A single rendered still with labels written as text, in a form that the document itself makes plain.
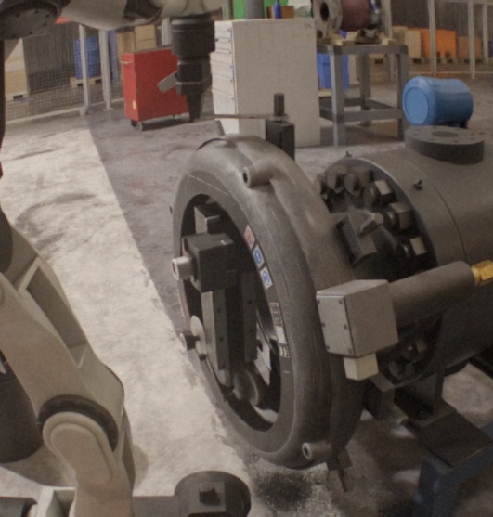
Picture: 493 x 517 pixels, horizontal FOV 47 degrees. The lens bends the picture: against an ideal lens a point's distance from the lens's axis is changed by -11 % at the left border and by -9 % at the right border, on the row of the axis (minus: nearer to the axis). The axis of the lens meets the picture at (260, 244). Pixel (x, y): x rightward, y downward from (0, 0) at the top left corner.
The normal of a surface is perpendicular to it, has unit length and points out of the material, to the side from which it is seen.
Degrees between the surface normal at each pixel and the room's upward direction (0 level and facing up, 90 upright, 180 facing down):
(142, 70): 90
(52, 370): 90
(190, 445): 0
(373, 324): 67
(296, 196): 35
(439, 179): 27
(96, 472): 90
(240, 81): 90
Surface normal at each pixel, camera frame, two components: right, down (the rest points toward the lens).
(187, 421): -0.05, -0.92
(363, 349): 0.38, -0.06
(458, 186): 0.19, -0.60
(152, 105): 0.50, 0.30
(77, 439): 0.08, 0.38
